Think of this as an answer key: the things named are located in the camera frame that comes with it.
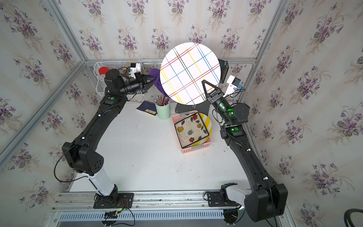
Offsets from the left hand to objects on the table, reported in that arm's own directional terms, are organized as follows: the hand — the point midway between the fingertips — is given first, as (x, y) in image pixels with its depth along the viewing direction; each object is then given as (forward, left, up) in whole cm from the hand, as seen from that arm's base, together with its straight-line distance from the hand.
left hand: (161, 78), depth 64 cm
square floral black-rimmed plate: (0, -17, -43) cm, 46 cm away
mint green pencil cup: (+15, +3, -41) cm, 43 cm away
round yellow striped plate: (+1, -27, -37) cm, 46 cm away
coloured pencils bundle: (+21, +5, -35) cm, 41 cm away
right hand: (-9, -17, +4) cm, 20 cm away
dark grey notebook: (+21, -28, -43) cm, 55 cm away
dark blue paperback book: (+25, +17, -47) cm, 56 cm away
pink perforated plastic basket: (+11, -7, -43) cm, 45 cm away
